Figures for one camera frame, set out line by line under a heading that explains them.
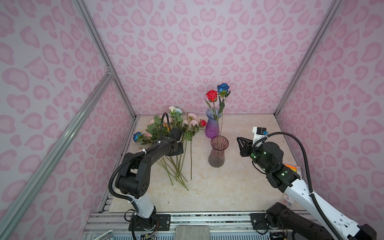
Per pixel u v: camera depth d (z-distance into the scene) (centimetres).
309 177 50
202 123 111
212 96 72
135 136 102
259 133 61
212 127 97
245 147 63
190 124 110
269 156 53
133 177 48
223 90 79
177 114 107
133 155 48
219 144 84
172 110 103
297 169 89
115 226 73
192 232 68
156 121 111
